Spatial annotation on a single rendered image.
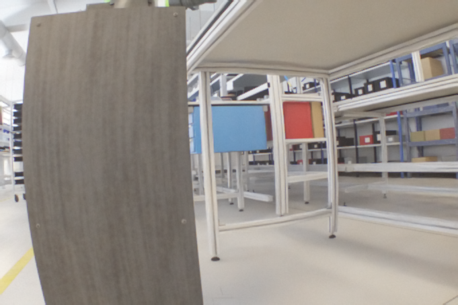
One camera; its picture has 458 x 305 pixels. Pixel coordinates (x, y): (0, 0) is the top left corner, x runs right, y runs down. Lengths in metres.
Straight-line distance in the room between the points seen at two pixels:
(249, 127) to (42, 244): 2.48
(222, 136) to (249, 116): 0.27
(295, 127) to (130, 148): 2.61
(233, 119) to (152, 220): 2.33
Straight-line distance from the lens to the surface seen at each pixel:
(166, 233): 0.65
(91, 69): 0.65
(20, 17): 7.28
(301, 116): 3.21
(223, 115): 2.90
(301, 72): 2.02
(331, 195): 2.08
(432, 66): 5.34
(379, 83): 6.06
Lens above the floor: 0.50
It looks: 1 degrees up
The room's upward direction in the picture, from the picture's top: 3 degrees counter-clockwise
